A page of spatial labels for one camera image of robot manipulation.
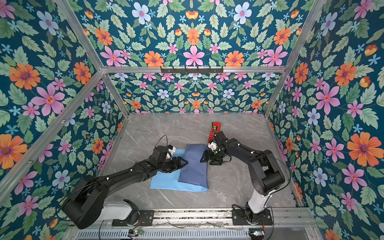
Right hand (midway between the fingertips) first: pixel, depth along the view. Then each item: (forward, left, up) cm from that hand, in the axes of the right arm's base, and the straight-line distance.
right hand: (205, 161), depth 89 cm
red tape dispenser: (+25, -8, +1) cm, 27 cm away
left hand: (-3, +11, +6) cm, 13 cm away
